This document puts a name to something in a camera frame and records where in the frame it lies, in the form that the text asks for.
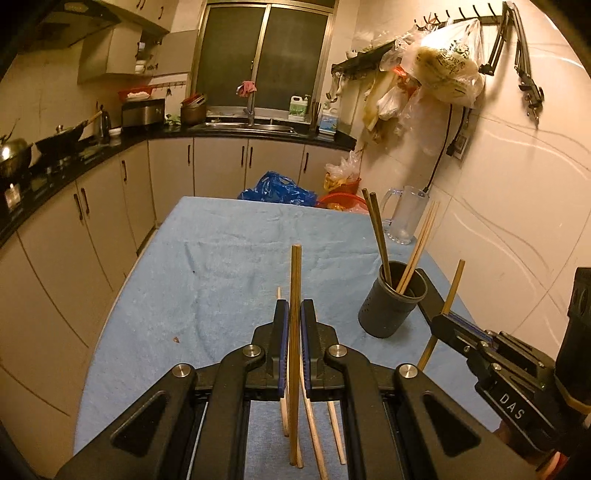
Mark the brown pot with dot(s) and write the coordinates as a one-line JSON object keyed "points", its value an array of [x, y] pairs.
{"points": [[193, 114]]}

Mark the hanging clear plastic bags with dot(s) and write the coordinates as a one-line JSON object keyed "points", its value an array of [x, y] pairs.
{"points": [[388, 101]]}

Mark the beige kitchen cabinets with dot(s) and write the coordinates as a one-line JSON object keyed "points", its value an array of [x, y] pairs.
{"points": [[147, 11], [101, 207]]}

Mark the dark grey utensil holder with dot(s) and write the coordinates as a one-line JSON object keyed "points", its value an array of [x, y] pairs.
{"points": [[383, 314]]}

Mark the black gas stove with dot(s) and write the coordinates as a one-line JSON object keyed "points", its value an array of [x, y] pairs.
{"points": [[51, 168]]}

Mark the person's right hand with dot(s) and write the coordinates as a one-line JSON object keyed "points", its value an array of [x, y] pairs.
{"points": [[554, 465]]}

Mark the single wooden chopstick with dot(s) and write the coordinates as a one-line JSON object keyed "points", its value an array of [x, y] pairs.
{"points": [[300, 457], [416, 244], [422, 244], [295, 277], [380, 226], [337, 434], [373, 226], [315, 438], [455, 286]]}

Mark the open wall shelf cabinet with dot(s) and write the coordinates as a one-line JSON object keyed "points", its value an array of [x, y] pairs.
{"points": [[99, 55]]}

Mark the steel kitchen sink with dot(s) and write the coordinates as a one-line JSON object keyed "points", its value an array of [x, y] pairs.
{"points": [[258, 125]]}

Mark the white bottle blue label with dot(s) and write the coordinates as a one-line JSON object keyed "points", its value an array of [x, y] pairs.
{"points": [[328, 122]]}

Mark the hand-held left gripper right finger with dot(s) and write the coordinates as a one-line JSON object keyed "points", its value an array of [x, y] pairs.
{"points": [[308, 350]]}

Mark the blue plastic bag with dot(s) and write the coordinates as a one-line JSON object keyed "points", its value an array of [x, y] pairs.
{"points": [[277, 189]]}

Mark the black wall hook rail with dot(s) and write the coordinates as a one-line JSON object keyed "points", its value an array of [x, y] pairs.
{"points": [[466, 18]]}

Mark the wall socket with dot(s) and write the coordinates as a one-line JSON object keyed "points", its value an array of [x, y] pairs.
{"points": [[464, 141]]}

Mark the clear glass mug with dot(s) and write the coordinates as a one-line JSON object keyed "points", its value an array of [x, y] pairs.
{"points": [[408, 217]]}

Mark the red basket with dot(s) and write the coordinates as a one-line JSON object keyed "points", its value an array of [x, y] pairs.
{"points": [[136, 92]]}

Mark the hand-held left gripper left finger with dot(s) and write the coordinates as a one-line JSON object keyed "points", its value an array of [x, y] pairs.
{"points": [[284, 350]]}

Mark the kitchen window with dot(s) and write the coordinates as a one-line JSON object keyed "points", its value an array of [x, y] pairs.
{"points": [[231, 55]]}

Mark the beige lower kitchen cabinets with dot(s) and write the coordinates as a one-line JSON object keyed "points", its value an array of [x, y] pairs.
{"points": [[101, 207]]}

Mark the pink cloth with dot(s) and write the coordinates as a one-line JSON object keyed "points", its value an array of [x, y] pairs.
{"points": [[247, 87]]}

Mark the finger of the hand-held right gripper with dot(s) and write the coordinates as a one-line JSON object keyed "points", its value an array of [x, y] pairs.
{"points": [[455, 334], [466, 322]]}

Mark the steel countertop appliance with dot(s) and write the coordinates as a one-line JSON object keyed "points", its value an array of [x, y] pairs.
{"points": [[143, 114]]}

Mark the beige upper kitchen cabinets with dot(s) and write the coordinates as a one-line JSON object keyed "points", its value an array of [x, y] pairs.
{"points": [[147, 11]]}

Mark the blue table cloth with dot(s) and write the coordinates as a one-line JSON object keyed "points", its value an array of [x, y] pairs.
{"points": [[207, 286]]}

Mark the range hood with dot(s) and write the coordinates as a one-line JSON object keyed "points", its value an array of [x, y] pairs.
{"points": [[78, 23]]}

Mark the steel faucet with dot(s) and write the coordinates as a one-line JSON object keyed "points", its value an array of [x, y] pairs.
{"points": [[250, 108]]}

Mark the large white plastic bag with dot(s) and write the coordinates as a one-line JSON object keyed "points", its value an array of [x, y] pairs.
{"points": [[448, 64]]}

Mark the steel pot with lid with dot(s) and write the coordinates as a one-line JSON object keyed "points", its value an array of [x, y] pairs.
{"points": [[14, 157]]}

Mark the red plastic basin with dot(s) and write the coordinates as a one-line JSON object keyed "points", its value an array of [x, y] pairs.
{"points": [[346, 201]]}

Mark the dark kettle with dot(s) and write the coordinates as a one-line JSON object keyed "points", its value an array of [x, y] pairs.
{"points": [[104, 127]]}

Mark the black wall rack with utensils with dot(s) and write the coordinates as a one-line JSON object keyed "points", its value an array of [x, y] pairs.
{"points": [[355, 67]]}

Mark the stack of white bowls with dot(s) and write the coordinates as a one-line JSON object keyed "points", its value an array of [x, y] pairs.
{"points": [[140, 68]]}

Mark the black wok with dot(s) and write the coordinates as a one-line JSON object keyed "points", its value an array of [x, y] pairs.
{"points": [[60, 138]]}

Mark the white jug green label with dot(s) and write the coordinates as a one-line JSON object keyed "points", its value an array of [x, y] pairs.
{"points": [[298, 110]]}

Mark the black kitchen countertop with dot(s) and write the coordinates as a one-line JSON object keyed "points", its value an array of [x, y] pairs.
{"points": [[138, 136]]}

